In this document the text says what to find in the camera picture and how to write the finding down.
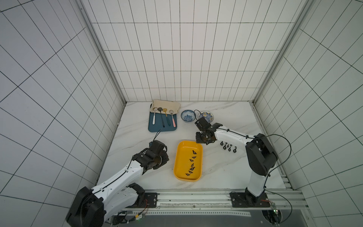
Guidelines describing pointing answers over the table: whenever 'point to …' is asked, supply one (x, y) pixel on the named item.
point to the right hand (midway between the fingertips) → (194, 140)
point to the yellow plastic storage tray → (188, 161)
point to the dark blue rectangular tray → (159, 122)
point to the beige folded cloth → (160, 104)
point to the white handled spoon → (154, 109)
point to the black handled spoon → (159, 109)
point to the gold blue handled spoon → (165, 110)
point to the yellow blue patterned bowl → (208, 115)
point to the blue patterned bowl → (188, 116)
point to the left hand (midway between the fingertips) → (165, 161)
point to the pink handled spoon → (171, 111)
